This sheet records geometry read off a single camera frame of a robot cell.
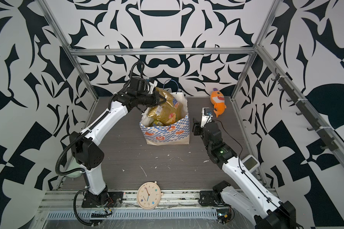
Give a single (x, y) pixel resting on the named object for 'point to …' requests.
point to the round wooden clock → (148, 195)
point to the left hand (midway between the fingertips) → (165, 96)
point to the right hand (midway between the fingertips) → (199, 116)
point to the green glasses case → (74, 164)
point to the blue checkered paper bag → (177, 133)
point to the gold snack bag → (168, 112)
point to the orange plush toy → (217, 98)
